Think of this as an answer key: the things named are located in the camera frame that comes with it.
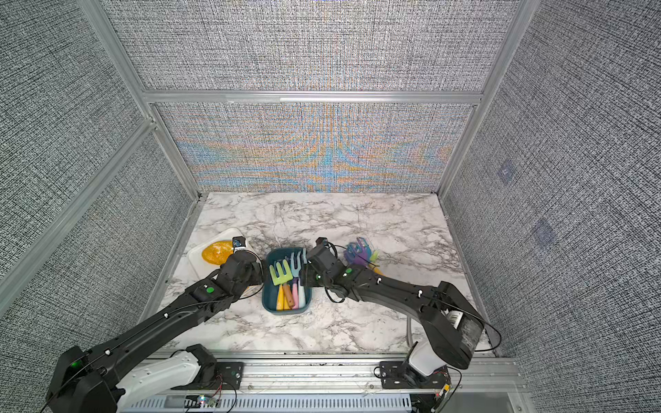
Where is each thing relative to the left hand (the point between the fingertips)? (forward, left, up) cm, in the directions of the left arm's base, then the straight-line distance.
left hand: (260, 262), depth 82 cm
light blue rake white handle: (+2, -11, -11) cm, 16 cm away
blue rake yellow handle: (-9, -5, -11) cm, 15 cm away
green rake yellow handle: (+6, -39, -14) cm, 42 cm away
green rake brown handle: (-1, -6, -10) cm, 11 cm away
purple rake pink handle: (-6, -10, -12) cm, 17 cm away
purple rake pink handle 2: (+8, -33, -12) cm, 36 cm away
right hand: (-2, -14, -2) cm, 14 cm away
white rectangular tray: (+6, +25, -14) cm, 29 cm away
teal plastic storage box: (-6, -1, -12) cm, 13 cm away
